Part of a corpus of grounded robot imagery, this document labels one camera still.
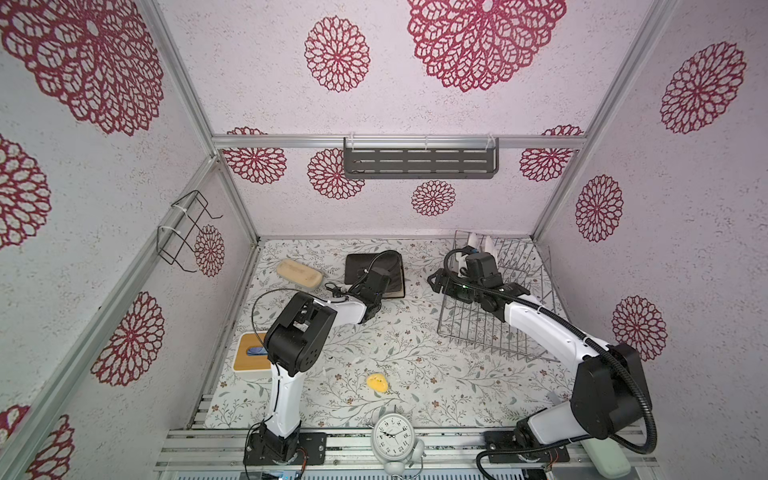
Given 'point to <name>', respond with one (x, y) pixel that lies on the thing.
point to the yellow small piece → (377, 382)
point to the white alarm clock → (393, 443)
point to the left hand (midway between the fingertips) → (373, 277)
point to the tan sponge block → (299, 273)
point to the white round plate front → (474, 240)
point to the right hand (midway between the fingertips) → (437, 277)
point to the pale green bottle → (608, 458)
